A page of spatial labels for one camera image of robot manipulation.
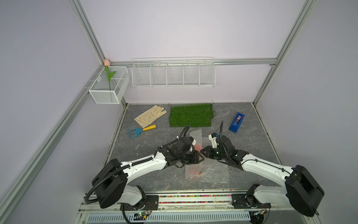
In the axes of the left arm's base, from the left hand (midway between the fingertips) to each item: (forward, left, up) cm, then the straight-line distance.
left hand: (202, 161), depth 76 cm
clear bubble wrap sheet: (-1, -5, -11) cm, 13 cm away
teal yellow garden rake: (+32, +43, -13) cm, 55 cm away
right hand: (+7, 0, -2) cm, 8 cm away
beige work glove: (+45, +35, -12) cm, 58 cm away
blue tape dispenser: (+30, -31, -7) cm, 44 cm away
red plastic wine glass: (-3, +3, -2) cm, 5 cm away
